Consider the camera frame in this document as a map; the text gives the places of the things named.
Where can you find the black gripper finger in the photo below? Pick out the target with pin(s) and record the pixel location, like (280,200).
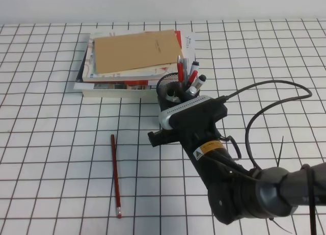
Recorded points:
(163,137)

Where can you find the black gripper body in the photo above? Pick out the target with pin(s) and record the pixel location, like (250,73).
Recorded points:
(203,141)

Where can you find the white marker black cap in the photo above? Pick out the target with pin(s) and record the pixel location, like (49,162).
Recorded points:
(196,85)

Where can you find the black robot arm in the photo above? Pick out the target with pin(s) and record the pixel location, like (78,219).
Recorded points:
(234,192)

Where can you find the black mesh pen holder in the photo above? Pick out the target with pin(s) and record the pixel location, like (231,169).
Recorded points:
(170,92)

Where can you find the red clip pen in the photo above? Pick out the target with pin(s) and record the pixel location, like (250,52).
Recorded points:
(192,77)

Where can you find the red pen silver tip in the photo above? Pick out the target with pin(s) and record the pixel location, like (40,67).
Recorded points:
(180,69)

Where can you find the thick white bottom book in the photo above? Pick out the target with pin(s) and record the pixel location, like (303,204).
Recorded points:
(91,85)

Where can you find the red pencil with eraser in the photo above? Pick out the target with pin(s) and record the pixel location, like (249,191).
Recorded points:
(116,178)

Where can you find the white red middle book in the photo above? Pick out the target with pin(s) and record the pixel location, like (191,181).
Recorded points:
(142,72)

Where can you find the grey marker black cap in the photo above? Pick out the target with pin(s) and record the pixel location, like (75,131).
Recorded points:
(194,66)

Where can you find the brown kraft notebook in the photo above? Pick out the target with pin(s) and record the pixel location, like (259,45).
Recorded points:
(136,51)

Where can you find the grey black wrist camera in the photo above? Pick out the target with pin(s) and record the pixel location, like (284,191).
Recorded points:
(200,113)

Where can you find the black cable tie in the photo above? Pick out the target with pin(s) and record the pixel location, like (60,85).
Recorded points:
(280,152)

